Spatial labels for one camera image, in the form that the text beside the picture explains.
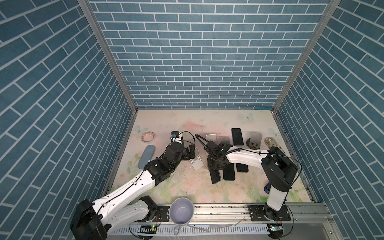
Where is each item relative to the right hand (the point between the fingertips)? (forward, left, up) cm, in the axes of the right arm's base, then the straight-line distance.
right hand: (208, 166), depth 90 cm
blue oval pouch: (+3, +39, +3) cm, 39 cm away
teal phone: (-5, -4, -1) cm, 6 cm away
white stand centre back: (+14, -1, +10) cm, 18 cm away
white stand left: (+1, +6, +2) cm, 7 cm away
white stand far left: (+18, -10, +3) cm, 21 cm away
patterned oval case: (+20, -41, +1) cm, 45 cm away
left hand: (+3, +11, +18) cm, 22 cm away
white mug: (-25, +13, 0) cm, 28 cm away
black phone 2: (+24, -20, -1) cm, 31 cm away
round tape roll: (+19, +44, 0) cm, 48 cm away
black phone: (-3, -12, +1) cm, 12 cm away
